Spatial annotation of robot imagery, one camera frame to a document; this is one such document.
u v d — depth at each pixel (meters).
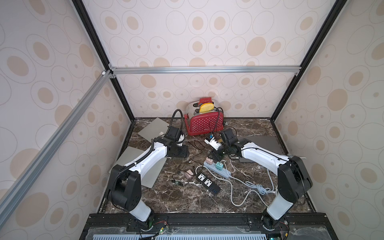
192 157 0.98
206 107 1.00
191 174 0.88
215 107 1.00
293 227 0.73
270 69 0.88
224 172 0.89
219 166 0.86
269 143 1.08
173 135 0.69
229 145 0.68
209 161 0.88
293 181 0.46
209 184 0.84
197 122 1.00
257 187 0.81
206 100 1.02
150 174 0.90
